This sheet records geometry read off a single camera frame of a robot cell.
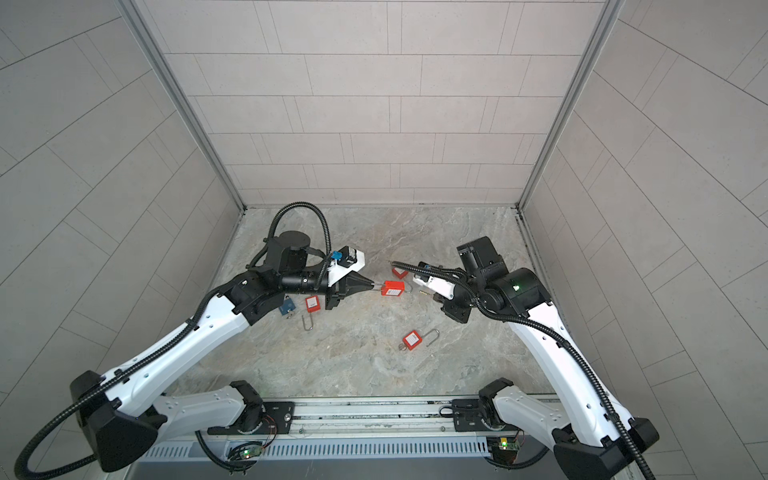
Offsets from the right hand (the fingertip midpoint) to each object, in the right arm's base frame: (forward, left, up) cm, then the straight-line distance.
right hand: (437, 294), depth 69 cm
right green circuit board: (-28, -13, -24) cm, 39 cm away
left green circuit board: (-25, +45, -18) cm, 54 cm away
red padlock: (-1, +10, +5) cm, 12 cm away
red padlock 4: (-2, +6, -21) cm, 21 cm away
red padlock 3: (+10, +35, -19) cm, 41 cm away
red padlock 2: (+19, +9, -20) cm, 29 cm away
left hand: (0, +14, +7) cm, 15 cm away
